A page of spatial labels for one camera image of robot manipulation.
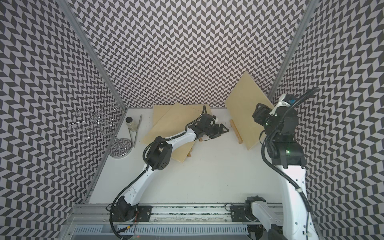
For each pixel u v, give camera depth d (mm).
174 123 996
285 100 500
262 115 524
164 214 739
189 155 881
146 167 630
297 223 353
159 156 623
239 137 963
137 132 1024
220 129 881
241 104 963
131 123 991
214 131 885
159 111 1170
